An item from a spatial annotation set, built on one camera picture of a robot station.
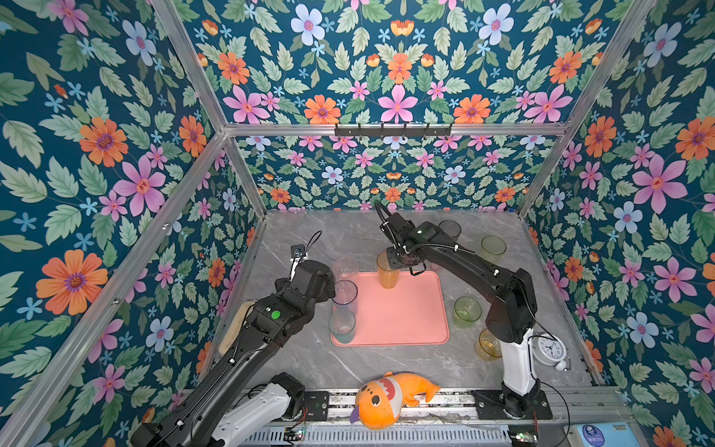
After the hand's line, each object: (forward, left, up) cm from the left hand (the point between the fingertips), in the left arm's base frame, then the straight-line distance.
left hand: (317, 278), depth 74 cm
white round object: (-18, -66, -20) cm, 71 cm away
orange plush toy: (-28, -15, -13) cm, 34 cm away
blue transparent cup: (-1, -7, -9) cm, 11 cm away
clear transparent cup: (+17, -5, -22) cm, 28 cm away
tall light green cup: (+12, -55, -8) cm, 57 cm away
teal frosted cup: (-6, -5, -18) cm, 20 cm away
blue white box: (-39, -67, -17) cm, 79 cm away
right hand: (+12, -26, -9) cm, 30 cm away
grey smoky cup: (+23, -45, -11) cm, 52 cm away
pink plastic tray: (-2, -28, -24) cm, 37 cm away
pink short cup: (-7, -29, +12) cm, 32 cm away
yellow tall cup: (+11, -21, -22) cm, 32 cm away
